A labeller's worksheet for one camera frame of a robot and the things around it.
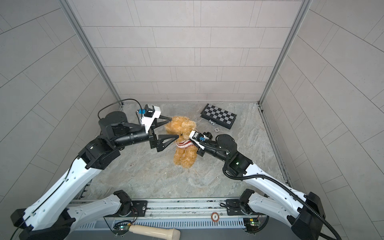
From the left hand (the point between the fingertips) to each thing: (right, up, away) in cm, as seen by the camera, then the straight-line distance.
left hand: (175, 129), depth 53 cm
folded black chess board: (+24, +4, +52) cm, 57 cm away
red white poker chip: (+16, -43, +16) cm, 48 cm away
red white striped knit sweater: (+3, -7, +11) cm, 14 cm away
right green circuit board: (+33, -45, +15) cm, 58 cm away
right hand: (+4, -5, +12) cm, 13 cm away
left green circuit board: (-24, -44, +11) cm, 51 cm away
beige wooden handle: (-10, -46, +11) cm, 48 cm away
